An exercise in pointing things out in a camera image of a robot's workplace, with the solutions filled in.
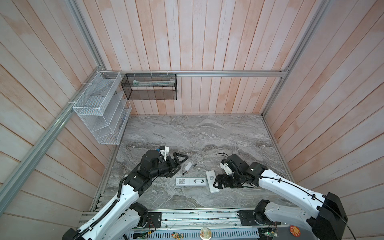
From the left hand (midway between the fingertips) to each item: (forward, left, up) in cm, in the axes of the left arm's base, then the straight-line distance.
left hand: (185, 165), depth 71 cm
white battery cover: (+9, -2, -20) cm, 22 cm away
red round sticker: (-25, -53, -19) cm, 61 cm away
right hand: (-5, -18, -13) cm, 23 cm away
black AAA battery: (+9, -5, -20) cm, 22 cm away
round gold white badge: (-26, -10, -19) cm, 34 cm away
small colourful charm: (-27, +4, -19) cm, 33 cm away
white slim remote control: (-2, -3, -18) cm, 18 cm away
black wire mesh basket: (+58, +26, +5) cm, 63 cm away
